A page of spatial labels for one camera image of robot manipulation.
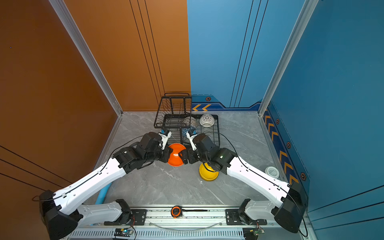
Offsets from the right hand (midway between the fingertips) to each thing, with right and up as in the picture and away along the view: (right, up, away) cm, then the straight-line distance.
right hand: (187, 151), depth 74 cm
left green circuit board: (-30, -39, -3) cm, 49 cm away
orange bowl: (-6, -4, -1) cm, 7 cm away
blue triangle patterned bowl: (-2, +10, +8) cm, 13 cm away
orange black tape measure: (-5, -30, -1) cm, 30 cm away
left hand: (-7, +1, +1) cm, 7 cm away
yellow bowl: (+10, -13, +7) cm, 18 cm away
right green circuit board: (+31, -39, -3) cm, 50 cm away
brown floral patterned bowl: (-2, +16, +38) cm, 41 cm away
